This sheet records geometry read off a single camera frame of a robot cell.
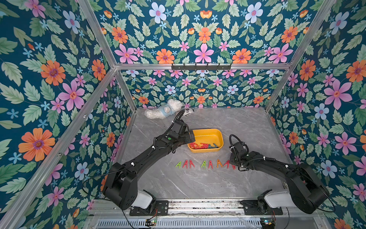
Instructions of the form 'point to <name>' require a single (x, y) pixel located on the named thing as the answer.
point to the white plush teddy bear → (172, 106)
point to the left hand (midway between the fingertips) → (190, 136)
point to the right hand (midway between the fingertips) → (233, 159)
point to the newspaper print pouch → (188, 111)
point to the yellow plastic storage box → (208, 136)
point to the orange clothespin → (218, 162)
